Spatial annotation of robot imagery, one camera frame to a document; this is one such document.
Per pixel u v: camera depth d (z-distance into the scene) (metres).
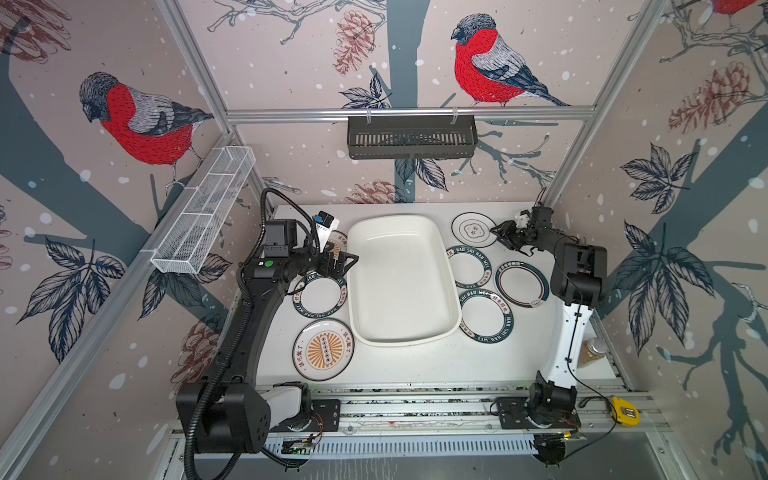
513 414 0.73
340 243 1.09
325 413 0.74
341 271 0.69
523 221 1.03
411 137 1.04
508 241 1.01
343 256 0.68
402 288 0.93
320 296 0.95
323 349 0.84
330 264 0.67
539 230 0.85
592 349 0.74
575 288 0.59
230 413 0.38
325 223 0.67
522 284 1.00
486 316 0.93
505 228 1.01
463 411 0.76
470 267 1.06
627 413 0.72
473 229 1.14
